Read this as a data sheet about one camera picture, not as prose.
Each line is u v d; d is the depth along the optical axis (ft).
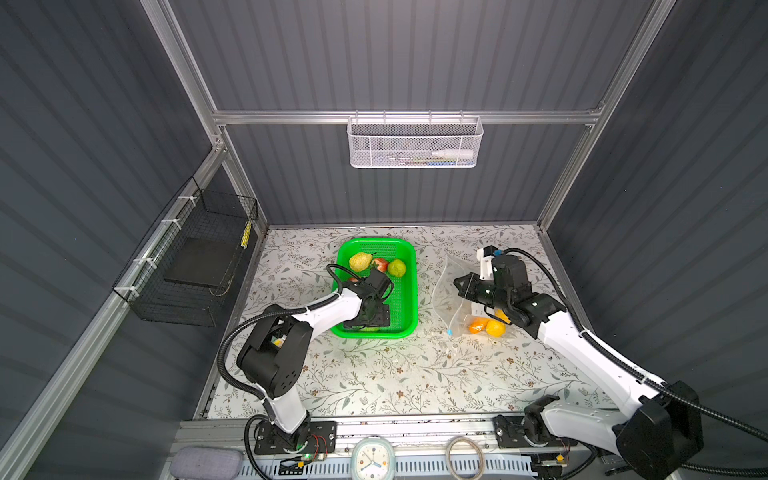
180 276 2.40
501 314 1.97
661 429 1.29
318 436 2.38
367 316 2.52
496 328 2.86
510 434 2.41
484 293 2.23
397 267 3.33
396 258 3.39
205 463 2.23
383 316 2.71
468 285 2.28
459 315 2.70
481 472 2.23
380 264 3.35
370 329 2.83
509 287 1.96
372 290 2.41
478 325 2.91
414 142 4.06
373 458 2.27
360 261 3.35
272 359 1.58
